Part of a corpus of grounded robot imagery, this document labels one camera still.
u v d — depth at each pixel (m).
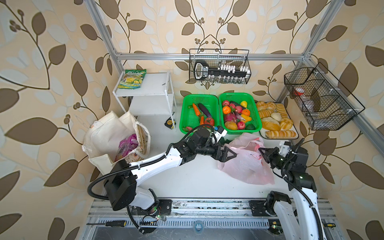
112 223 0.69
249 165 0.72
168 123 1.05
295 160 0.56
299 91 0.81
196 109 1.13
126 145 0.85
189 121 1.11
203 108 1.15
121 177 0.47
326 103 0.72
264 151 0.72
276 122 1.02
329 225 0.69
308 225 0.43
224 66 0.81
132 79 0.85
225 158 0.62
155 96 0.82
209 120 1.02
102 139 0.79
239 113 1.07
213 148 0.65
